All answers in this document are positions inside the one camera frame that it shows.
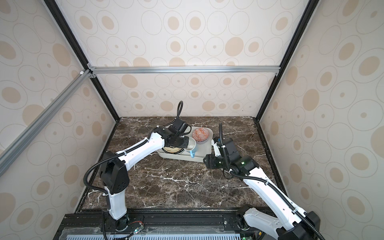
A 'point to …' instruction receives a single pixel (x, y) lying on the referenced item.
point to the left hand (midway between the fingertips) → (190, 141)
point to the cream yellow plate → (172, 150)
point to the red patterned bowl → (200, 135)
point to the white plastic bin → (203, 149)
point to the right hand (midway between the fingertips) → (209, 159)
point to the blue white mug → (192, 147)
